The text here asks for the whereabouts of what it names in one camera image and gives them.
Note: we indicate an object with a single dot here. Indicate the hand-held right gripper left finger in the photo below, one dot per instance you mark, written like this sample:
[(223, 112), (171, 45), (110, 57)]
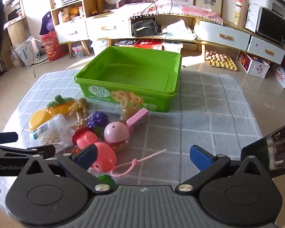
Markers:
[(85, 154)]

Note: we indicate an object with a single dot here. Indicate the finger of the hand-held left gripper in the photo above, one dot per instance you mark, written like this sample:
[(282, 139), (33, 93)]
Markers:
[(3, 137), (41, 151)]

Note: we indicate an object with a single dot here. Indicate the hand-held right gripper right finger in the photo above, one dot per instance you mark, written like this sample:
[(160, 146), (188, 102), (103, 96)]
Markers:
[(200, 157)]

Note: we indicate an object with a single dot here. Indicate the red pink plastic toy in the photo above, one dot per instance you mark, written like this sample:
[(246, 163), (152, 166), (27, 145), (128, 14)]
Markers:
[(84, 137)]

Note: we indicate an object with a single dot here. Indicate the clear cotton swab jar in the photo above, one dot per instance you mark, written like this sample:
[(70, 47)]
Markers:
[(52, 130)]

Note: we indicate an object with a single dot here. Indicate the yellow plastic toy food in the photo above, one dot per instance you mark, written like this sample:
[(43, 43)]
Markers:
[(39, 119)]

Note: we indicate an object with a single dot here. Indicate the pink dome toy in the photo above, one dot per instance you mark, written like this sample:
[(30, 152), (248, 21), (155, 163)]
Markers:
[(116, 131)]

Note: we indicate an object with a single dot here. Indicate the pink rectangular box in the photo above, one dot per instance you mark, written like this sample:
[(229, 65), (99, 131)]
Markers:
[(137, 121)]

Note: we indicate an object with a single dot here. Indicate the green plastic box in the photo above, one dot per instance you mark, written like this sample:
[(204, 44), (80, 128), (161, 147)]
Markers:
[(130, 76)]

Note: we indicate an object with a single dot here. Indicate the beige toy hand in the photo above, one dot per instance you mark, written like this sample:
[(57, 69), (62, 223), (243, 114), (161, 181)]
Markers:
[(79, 122)]

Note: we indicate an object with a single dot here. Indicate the purple toy grapes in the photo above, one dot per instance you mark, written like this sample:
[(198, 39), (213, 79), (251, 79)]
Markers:
[(97, 120)]

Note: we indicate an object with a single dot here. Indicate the blue checked tablecloth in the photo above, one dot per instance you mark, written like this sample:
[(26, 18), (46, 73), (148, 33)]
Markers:
[(204, 114)]

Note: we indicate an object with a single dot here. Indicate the beige fuzzy sleeve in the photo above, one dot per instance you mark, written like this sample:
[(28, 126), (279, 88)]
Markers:
[(0, 215)]

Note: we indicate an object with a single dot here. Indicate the orange toy pumpkin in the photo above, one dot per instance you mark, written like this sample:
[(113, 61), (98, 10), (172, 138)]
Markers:
[(58, 104)]

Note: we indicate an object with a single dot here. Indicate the olive yellow toy hand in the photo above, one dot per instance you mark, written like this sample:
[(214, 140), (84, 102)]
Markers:
[(80, 104)]

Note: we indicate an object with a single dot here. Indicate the amber translucent toy hand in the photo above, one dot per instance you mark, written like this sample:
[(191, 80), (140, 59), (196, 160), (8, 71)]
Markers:
[(127, 111)]

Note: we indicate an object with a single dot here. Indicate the black glossy phone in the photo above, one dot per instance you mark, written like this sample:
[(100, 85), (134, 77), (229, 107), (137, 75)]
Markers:
[(268, 152)]

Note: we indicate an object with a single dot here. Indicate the white shopping bag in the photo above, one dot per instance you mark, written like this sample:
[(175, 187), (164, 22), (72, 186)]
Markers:
[(28, 51)]

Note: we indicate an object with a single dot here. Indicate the yellow egg tray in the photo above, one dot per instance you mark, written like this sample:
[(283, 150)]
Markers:
[(219, 59)]

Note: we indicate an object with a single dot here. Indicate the white patterned box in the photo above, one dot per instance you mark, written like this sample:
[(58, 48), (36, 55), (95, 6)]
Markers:
[(254, 66)]

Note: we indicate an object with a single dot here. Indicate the clear storage box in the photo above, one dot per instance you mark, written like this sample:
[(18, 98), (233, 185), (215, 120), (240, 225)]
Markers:
[(173, 47)]

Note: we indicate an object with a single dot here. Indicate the blue white carton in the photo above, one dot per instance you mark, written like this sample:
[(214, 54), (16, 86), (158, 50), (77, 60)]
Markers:
[(284, 76)]

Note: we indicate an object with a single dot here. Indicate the wooden bookshelf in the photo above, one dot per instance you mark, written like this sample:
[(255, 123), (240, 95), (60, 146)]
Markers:
[(14, 19)]

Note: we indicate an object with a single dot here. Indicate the flat red box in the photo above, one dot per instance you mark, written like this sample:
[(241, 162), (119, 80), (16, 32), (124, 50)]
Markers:
[(146, 43)]

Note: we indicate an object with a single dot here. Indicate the white plastic bags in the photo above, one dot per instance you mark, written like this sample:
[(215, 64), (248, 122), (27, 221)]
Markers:
[(178, 29)]

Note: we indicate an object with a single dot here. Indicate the wooden cabinet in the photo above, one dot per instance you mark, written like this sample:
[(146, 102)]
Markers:
[(228, 28)]

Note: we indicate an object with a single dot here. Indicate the small cardboard box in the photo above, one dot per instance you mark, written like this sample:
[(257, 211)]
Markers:
[(64, 16)]

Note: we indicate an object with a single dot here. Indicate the pink lace cloth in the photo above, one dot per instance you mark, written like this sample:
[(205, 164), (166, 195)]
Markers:
[(171, 11)]

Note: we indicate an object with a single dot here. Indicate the black white microwave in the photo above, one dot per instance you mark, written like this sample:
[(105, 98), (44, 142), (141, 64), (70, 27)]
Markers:
[(273, 26)]

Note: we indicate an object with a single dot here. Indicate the yellow snack box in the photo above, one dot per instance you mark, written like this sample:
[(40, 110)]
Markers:
[(100, 4)]

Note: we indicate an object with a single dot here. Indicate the yellow bottle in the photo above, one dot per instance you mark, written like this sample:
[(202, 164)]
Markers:
[(238, 10)]

